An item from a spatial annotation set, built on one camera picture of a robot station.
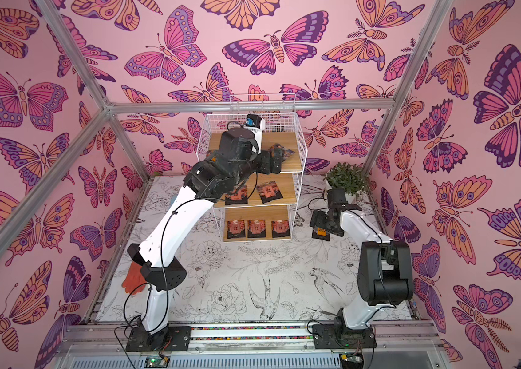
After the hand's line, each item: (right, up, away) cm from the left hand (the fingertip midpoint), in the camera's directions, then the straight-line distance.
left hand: (275, 149), depth 66 cm
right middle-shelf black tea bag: (-1, -12, +15) cm, 20 cm away
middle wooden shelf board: (+4, -8, +16) cm, 18 cm away
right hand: (+19, -25, +27) cm, 41 cm away
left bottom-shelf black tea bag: (-15, -28, +33) cm, 46 cm away
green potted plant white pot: (+33, -7, +26) cm, 42 cm away
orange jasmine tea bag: (+21, -30, +33) cm, 49 cm away
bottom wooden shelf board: (-2, -21, +36) cm, 42 cm away
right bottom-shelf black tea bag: (+3, -27, +32) cm, 42 cm away
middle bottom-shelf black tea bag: (-7, -28, +33) cm, 44 cm away
